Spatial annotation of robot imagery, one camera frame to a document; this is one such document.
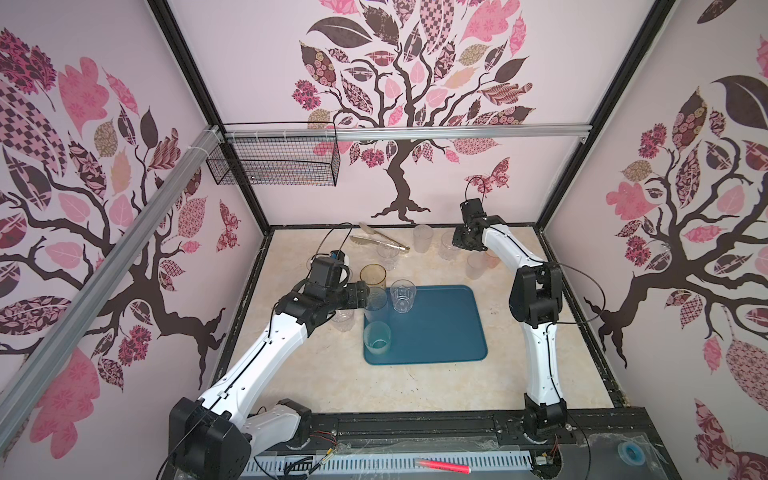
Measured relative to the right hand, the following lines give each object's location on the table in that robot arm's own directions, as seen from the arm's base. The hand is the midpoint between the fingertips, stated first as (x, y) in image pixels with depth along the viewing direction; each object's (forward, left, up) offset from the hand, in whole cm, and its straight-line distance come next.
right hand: (461, 237), depth 104 cm
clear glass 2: (-26, +41, -9) cm, 50 cm away
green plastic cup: (-35, +30, -4) cm, 46 cm away
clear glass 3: (-2, +26, -8) cm, 27 cm away
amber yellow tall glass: (-17, +31, +2) cm, 35 cm away
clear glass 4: (-2, +4, -5) cm, 6 cm away
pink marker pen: (-65, +13, -9) cm, 67 cm away
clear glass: (-19, +21, -7) cm, 29 cm away
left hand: (-29, +35, +8) cm, 46 cm away
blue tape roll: (-64, -33, -10) cm, 72 cm away
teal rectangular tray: (-31, +10, -5) cm, 33 cm away
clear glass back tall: (+3, +13, -3) cm, 14 cm away
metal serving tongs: (+6, +35, -7) cm, 36 cm away
